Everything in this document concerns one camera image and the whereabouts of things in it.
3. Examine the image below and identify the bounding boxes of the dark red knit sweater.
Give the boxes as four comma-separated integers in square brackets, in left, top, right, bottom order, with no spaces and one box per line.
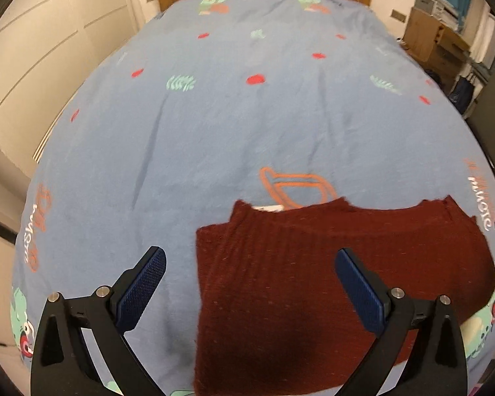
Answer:
[194,198,495,395]

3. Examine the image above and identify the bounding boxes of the wooden desk cabinet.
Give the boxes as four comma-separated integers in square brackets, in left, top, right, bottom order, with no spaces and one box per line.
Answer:
[402,7,470,93]

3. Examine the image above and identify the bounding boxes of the white wardrobe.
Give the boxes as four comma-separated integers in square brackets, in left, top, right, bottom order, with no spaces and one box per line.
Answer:
[0,0,145,235]

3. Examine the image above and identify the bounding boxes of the blue dinosaur print bedspread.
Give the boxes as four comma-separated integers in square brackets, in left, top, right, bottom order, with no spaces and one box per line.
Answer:
[10,0,495,395]

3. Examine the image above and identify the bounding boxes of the grey storage boxes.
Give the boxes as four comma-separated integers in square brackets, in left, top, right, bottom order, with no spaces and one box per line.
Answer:
[414,0,459,32]

